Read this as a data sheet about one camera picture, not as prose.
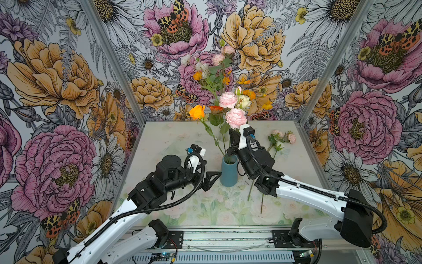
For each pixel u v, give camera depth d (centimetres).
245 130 55
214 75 88
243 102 68
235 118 58
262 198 87
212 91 92
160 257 72
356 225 39
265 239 76
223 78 91
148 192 48
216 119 76
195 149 54
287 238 74
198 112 67
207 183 56
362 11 73
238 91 57
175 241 74
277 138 112
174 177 51
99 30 77
